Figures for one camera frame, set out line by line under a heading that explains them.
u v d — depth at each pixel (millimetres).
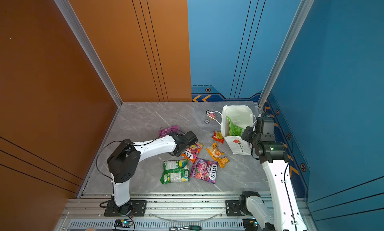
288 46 854
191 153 891
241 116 884
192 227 677
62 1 701
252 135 634
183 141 671
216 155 913
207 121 1087
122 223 710
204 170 827
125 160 504
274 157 443
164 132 945
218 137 966
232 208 725
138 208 731
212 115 779
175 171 827
